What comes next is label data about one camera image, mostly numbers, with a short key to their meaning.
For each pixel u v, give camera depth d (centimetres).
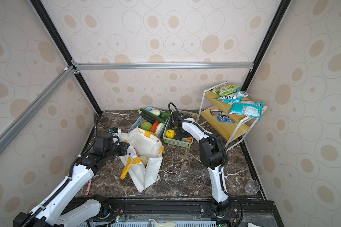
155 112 108
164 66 90
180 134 87
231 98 74
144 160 79
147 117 106
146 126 100
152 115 107
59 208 42
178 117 72
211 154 55
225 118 92
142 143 92
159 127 102
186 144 95
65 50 83
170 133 99
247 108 70
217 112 96
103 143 57
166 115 106
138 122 106
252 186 81
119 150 69
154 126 101
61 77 81
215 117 96
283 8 69
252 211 76
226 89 78
